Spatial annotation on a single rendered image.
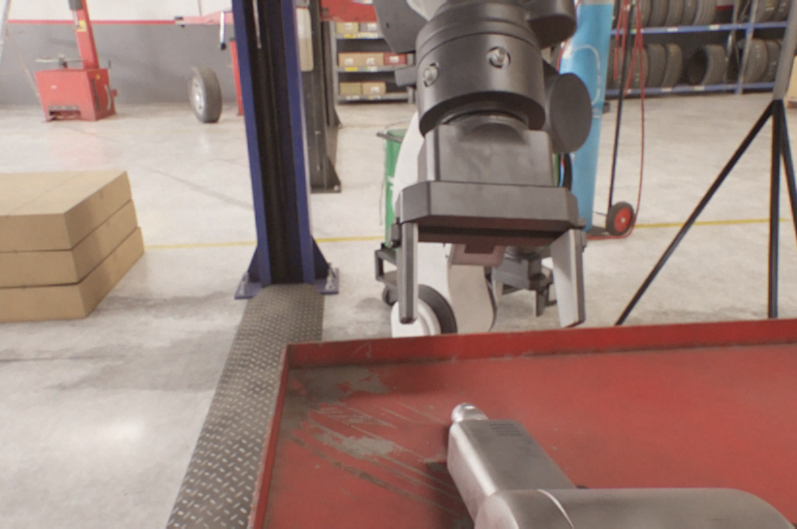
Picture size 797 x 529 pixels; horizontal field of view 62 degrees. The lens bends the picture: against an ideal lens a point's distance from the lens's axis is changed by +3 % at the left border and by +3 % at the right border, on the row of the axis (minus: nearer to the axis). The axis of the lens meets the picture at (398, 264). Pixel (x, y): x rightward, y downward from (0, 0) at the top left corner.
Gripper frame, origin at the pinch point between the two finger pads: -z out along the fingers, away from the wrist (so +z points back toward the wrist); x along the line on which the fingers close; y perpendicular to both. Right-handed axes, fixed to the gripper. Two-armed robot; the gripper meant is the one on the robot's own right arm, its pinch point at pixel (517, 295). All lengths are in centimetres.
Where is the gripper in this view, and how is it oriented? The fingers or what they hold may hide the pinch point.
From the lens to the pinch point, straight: 139.6
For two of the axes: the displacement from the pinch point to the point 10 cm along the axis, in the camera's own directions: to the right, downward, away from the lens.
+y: -7.1, 2.6, -6.5
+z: -0.1, -9.3, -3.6
